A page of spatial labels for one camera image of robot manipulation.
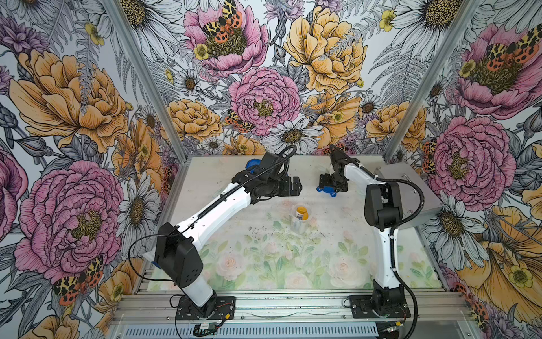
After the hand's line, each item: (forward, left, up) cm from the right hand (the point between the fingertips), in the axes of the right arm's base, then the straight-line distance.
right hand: (328, 190), depth 106 cm
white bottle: (-18, +16, +11) cm, 26 cm away
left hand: (-16, +21, +21) cm, 34 cm away
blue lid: (0, +1, +1) cm, 1 cm away
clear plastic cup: (-21, +17, +9) cm, 28 cm away
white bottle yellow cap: (-20, +15, +10) cm, 27 cm away
